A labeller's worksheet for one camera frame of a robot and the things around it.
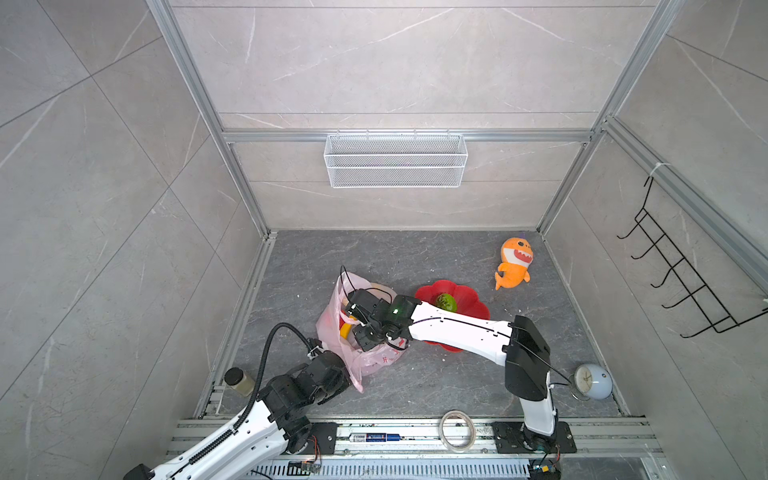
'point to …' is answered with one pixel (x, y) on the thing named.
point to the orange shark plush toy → (516, 256)
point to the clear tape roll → (442, 435)
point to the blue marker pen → (374, 437)
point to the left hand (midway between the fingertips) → (353, 368)
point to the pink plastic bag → (348, 354)
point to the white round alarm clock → (591, 381)
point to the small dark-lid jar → (239, 381)
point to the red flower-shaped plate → (466, 301)
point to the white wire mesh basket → (396, 160)
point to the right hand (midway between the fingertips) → (362, 334)
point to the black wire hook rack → (716, 316)
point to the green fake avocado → (446, 301)
